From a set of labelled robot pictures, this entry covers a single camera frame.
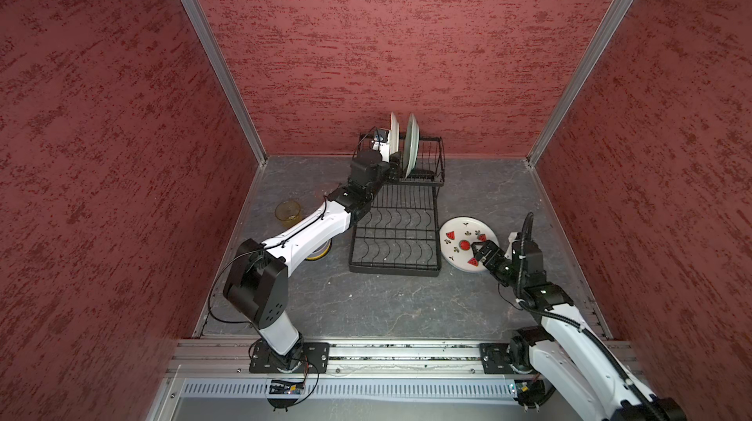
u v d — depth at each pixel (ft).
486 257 2.48
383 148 2.25
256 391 2.32
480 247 2.54
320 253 2.80
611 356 1.52
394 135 2.54
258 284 1.45
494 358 2.42
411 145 2.46
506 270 2.33
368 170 1.95
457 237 3.20
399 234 3.20
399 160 2.51
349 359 2.49
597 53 2.87
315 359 2.43
